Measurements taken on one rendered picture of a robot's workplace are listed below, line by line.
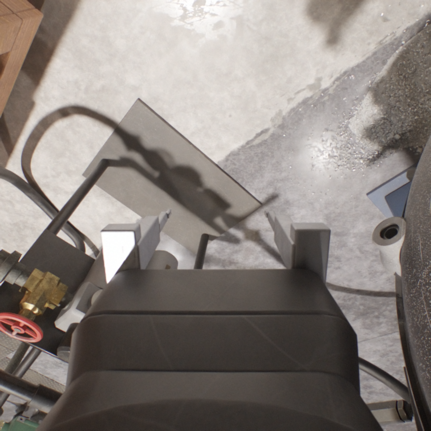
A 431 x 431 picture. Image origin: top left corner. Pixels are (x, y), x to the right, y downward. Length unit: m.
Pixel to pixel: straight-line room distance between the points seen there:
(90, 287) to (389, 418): 0.45
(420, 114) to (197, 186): 0.55
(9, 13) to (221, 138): 0.48
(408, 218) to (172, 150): 0.60
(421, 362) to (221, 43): 0.63
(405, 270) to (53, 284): 0.48
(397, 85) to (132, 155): 0.63
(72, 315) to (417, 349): 0.46
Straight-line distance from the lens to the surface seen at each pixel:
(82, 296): 0.55
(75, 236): 1.12
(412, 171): 0.57
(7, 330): 0.58
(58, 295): 0.57
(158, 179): 0.87
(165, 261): 0.68
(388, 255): 0.35
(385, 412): 0.41
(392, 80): 0.77
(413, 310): 0.29
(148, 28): 0.74
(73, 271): 0.66
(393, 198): 0.88
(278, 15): 0.70
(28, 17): 0.74
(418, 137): 0.85
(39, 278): 0.56
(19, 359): 1.39
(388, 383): 1.01
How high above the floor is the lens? 0.70
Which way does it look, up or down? 50 degrees down
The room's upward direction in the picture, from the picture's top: 169 degrees counter-clockwise
